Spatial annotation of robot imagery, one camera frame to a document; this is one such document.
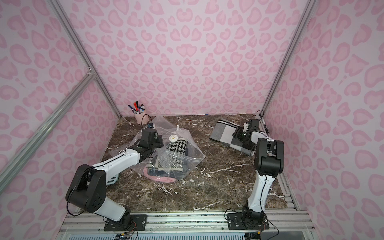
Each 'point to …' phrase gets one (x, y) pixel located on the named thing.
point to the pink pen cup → (141, 118)
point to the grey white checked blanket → (223, 131)
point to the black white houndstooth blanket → (177, 150)
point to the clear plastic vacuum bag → (159, 158)
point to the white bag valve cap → (173, 138)
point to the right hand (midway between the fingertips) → (235, 134)
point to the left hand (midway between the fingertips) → (160, 135)
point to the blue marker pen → (133, 110)
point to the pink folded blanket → (158, 179)
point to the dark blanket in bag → (174, 174)
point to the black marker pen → (142, 107)
